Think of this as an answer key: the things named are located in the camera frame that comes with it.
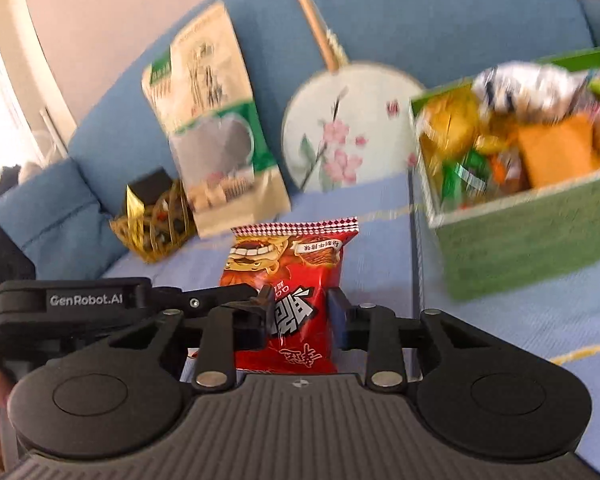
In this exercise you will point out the woven bamboo basket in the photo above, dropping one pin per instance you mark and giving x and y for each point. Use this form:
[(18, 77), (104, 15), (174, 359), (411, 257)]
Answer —
[(150, 240)]

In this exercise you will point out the orange snack packet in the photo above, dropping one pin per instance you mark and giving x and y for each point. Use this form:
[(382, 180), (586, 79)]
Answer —
[(560, 152)]

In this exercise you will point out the pile of mixed snack packets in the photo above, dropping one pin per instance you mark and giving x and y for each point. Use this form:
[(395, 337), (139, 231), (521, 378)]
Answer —
[(460, 125)]

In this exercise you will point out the black and gold box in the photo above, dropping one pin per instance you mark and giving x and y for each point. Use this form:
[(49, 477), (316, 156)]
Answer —
[(152, 185)]

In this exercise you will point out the kraft paper grain pouch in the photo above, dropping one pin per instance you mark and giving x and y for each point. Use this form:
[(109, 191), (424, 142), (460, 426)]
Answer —
[(205, 85)]

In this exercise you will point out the round flower-painted hand fan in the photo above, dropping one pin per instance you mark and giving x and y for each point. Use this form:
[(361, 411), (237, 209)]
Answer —
[(370, 110)]

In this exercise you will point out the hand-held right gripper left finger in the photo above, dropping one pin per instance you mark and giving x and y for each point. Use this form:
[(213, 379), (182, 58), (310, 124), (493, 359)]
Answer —
[(269, 315)]

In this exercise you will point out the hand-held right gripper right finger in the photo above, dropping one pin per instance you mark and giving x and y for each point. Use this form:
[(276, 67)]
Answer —
[(336, 317)]

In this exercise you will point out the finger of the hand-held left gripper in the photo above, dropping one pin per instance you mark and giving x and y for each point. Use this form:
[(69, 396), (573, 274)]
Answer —
[(205, 297)]

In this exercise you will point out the green cardboard box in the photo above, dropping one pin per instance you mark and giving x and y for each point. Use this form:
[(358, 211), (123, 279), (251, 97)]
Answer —
[(520, 240)]

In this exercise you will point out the blue cushion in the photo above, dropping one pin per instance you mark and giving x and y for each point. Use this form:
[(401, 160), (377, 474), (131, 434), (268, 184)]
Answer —
[(55, 215)]

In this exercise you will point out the red checker-edged snack packet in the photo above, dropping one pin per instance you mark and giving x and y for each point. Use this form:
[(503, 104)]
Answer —
[(300, 270)]

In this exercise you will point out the blue sofa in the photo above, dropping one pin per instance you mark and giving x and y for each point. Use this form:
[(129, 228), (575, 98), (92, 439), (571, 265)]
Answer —
[(430, 15)]

